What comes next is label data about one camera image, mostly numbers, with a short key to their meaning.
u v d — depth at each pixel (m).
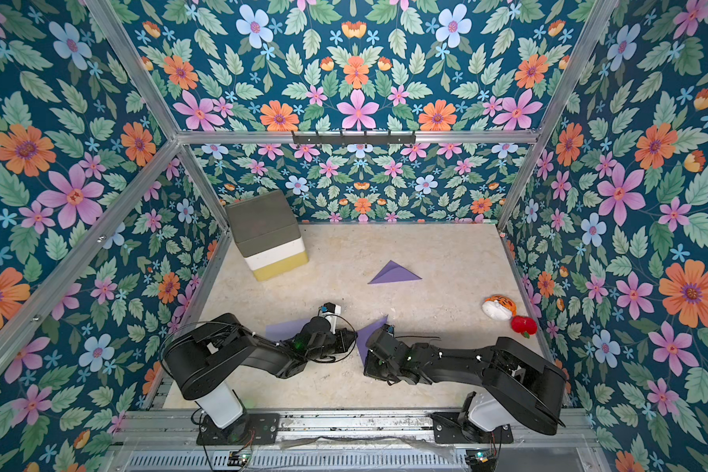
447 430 0.73
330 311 0.84
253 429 0.73
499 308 0.89
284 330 0.95
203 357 0.47
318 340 0.72
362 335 0.91
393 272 0.97
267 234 0.88
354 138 0.93
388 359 0.65
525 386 0.41
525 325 0.89
